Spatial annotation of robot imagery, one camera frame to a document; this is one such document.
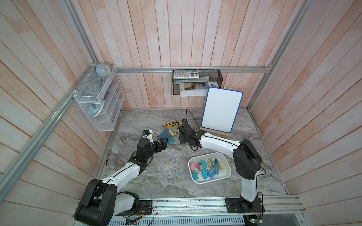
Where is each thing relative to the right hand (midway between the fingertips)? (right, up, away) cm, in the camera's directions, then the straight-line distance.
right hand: (183, 135), depth 93 cm
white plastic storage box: (+16, -19, -8) cm, 26 cm away
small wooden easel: (+29, 0, +2) cm, 29 cm away
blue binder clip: (+20, -18, -9) cm, 29 cm away
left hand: (-13, -3, -6) cm, 15 cm away
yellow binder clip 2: (-8, +1, +8) cm, 11 cm away
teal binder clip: (+13, -17, -6) cm, 22 cm away
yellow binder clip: (+17, -17, -6) cm, 25 cm away
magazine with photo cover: (+9, +31, -1) cm, 33 cm away
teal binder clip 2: (+7, -23, -10) cm, 26 cm away
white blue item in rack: (-52, +16, -13) cm, 56 cm away
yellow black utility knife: (-8, +7, +14) cm, 18 cm away
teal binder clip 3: (-8, -5, +5) cm, 10 cm away
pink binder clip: (+6, -19, -8) cm, 21 cm away
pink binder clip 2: (+9, -17, -10) cm, 22 cm away
